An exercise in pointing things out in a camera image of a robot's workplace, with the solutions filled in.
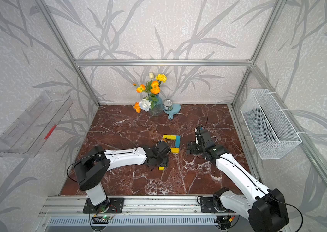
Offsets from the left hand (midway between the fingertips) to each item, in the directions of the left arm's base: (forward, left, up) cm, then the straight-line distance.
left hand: (165, 163), depth 88 cm
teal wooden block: (+15, -8, +1) cm, 17 cm away
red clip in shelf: (+2, +52, +30) cm, 60 cm away
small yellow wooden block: (-3, +2, -1) cm, 4 cm away
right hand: (+6, -16, +12) cm, 21 cm away
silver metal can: (+46, -1, +4) cm, 47 cm away
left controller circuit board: (-28, +31, -4) cm, 42 cm away
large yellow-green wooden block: (+19, -3, 0) cm, 19 cm away
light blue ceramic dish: (+46, -8, -1) cm, 46 cm away
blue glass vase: (+39, +7, +10) cm, 41 cm away
